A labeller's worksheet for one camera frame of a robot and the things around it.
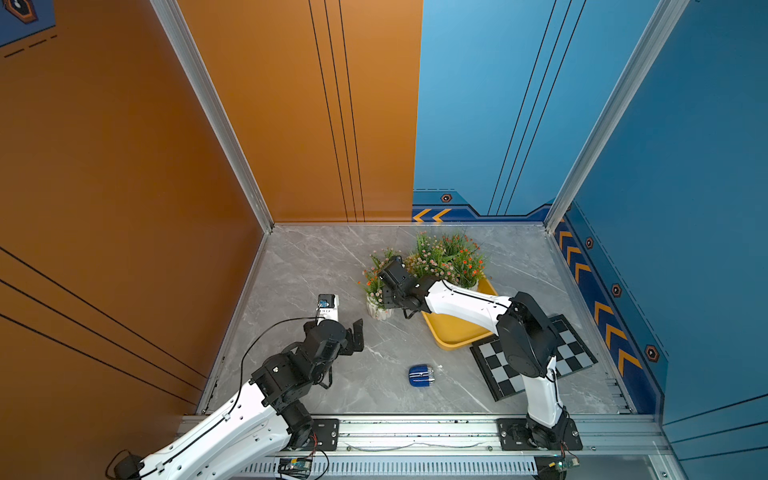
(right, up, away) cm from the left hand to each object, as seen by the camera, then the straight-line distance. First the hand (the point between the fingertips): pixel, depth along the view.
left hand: (349, 318), depth 76 cm
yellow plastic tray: (+29, -7, +13) cm, 32 cm away
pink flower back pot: (+23, +15, +14) cm, 31 cm away
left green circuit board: (-12, -35, -4) cm, 38 cm away
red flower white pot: (+33, +15, +11) cm, 38 cm away
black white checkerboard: (+62, -12, +7) cm, 63 cm away
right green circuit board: (+51, -33, -6) cm, 61 cm away
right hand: (+10, +3, +16) cm, 20 cm away
